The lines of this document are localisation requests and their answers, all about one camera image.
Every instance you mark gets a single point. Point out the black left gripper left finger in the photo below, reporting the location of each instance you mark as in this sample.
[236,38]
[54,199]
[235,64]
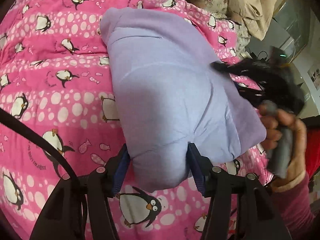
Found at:
[73,205]

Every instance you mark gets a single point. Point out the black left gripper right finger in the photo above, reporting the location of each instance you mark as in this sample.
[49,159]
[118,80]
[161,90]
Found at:
[240,207]

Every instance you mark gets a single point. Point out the lavender padded jacket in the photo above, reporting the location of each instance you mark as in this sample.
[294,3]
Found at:
[167,95]

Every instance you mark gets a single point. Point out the person's right hand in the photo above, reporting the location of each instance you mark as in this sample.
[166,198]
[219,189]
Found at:
[273,135]

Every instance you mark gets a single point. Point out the grey appliance box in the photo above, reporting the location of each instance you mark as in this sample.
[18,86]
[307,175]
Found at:
[289,30]

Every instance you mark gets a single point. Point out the beige garment on bed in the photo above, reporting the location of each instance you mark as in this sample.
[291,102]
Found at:
[256,15]

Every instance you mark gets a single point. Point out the pink penguin blanket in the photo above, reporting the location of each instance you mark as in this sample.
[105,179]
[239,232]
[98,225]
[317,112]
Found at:
[56,79]

